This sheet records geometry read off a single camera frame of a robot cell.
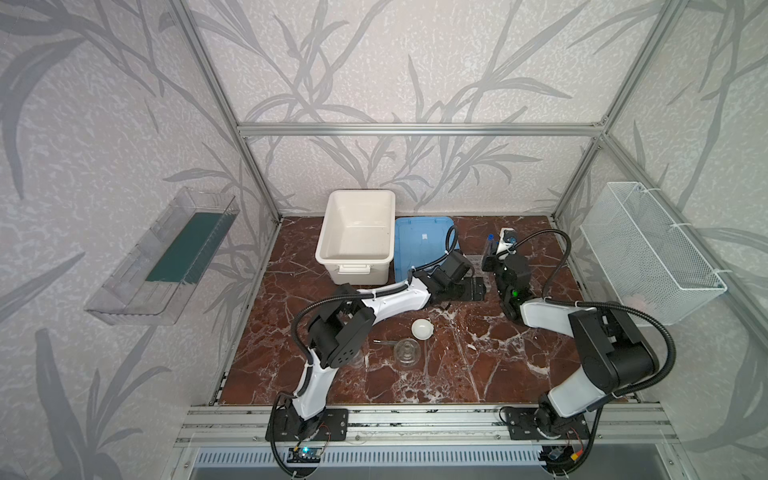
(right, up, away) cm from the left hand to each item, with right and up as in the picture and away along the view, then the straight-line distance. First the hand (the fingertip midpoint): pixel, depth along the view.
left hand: (479, 283), depth 88 cm
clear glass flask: (-22, -18, -7) cm, 29 cm away
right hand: (+6, +15, +3) cm, 17 cm away
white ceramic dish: (-17, -14, +1) cm, 22 cm away
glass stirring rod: (-28, -17, -1) cm, 33 cm away
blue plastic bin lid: (-17, +13, +24) cm, 32 cm away
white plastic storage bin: (-40, +14, +25) cm, 49 cm away
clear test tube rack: (-1, +6, +1) cm, 6 cm away
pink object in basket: (+35, -2, -14) cm, 38 cm away
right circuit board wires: (+17, -41, -14) cm, 47 cm away
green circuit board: (-47, -39, -16) cm, 63 cm away
